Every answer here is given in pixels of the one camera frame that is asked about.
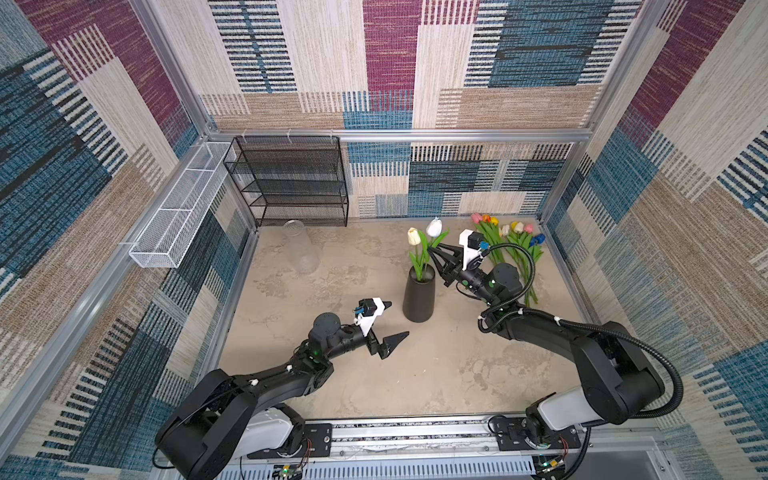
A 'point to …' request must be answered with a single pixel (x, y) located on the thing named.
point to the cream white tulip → (414, 238)
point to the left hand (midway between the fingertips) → (398, 315)
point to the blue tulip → (538, 252)
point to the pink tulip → (477, 219)
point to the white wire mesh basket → (166, 240)
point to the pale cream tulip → (518, 228)
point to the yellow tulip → (524, 258)
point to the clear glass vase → (305, 258)
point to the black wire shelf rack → (291, 180)
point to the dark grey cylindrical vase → (418, 299)
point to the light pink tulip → (528, 228)
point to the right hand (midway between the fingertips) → (430, 249)
